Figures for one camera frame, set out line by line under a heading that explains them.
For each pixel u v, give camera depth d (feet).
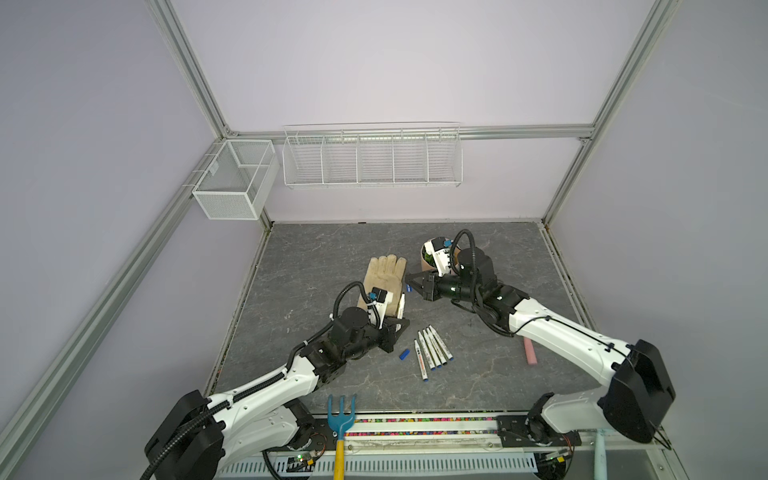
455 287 2.14
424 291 2.24
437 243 2.24
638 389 1.34
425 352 2.84
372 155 3.22
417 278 2.51
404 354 2.86
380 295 2.23
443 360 2.78
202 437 1.31
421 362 2.78
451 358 2.79
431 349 2.85
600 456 2.27
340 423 2.45
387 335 2.22
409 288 2.43
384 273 3.45
